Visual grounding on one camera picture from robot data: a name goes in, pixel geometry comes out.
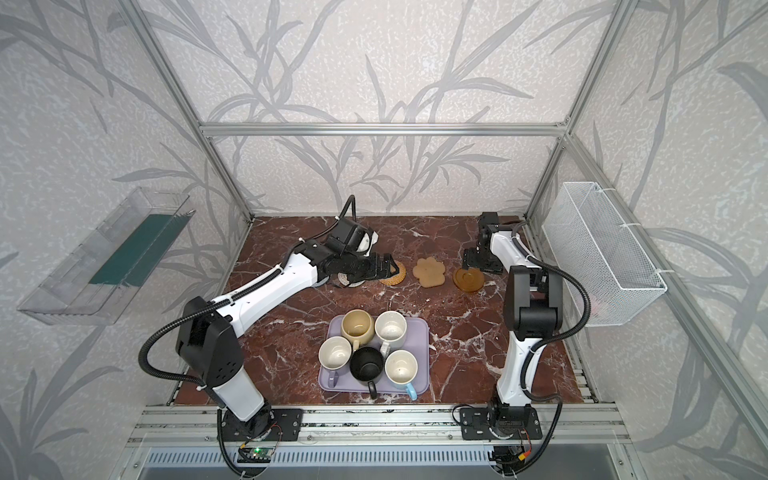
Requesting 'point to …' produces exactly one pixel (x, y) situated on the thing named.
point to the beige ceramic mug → (357, 325)
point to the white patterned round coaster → (343, 278)
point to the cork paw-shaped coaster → (429, 272)
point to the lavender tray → (415, 341)
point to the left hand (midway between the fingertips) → (392, 264)
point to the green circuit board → (256, 455)
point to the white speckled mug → (391, 329)
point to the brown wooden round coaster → (468, 280)
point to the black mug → (366, 365)
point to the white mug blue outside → (400, 368)
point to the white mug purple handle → (335, 354)
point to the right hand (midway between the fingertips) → (479, 259)
